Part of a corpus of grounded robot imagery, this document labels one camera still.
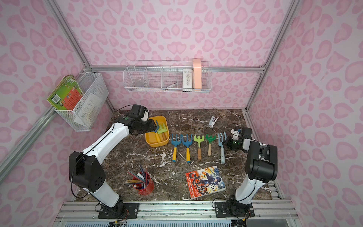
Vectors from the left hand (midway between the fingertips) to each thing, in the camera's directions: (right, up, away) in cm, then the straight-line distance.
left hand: (154, 124), depth 87 cm
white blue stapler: (+40, +2, +23) cm, 46 cm away
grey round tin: (-13, +28, +10) cm, 32 cm away
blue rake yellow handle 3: (-2, -8, +16) cm, 18 cm away
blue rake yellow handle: (+12, -13, +11) cm, 21 cm away
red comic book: (+30, -33, -5) cm, 45 cm away
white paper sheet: (-39, +9, -3) cm, 40 cm away
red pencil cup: (-4, -31, -10) cm, 33 cm away
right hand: (+44, -11, +10) cm, 47 cm away
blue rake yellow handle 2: (+21, -16, +8) cm, 28 cm away
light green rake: (+1, -5, +16) cm, 17 cm away
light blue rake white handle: (+43, -19, +5) cm, 47 cm away
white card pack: (+20, +29, +4) cm, 36 cm away
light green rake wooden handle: (+28, -19, +6) cm, 34 cm away
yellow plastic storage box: (-6, -10, +16) cm, 20 cm away
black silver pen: (+6, +24, +6) cm, 25 cm away
